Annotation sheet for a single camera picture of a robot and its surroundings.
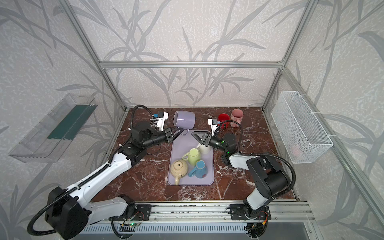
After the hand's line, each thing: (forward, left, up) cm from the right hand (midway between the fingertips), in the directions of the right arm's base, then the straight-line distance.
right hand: (194, 130), depth 77 cm
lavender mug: (+1, +4, +8) cm, 9 cm away
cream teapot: (-15, +8, -15) cm, 23 cm away
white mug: (-1, -6, -19) cm, 20 cm away
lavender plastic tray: (+5, +10, -23) cm, 25 cm away
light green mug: (-8, +1, -14) cm, 16 cm away
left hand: (-3, +4, +7) cm, 8 cm away
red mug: (+25, -20, -19) cm, 37 cm away
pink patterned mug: (+24, -28, -15) cm, 40 cm away
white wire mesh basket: (-11, -47, +10) cm, 49 cm away
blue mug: (-15, -3, -16) cm, 23 cm away
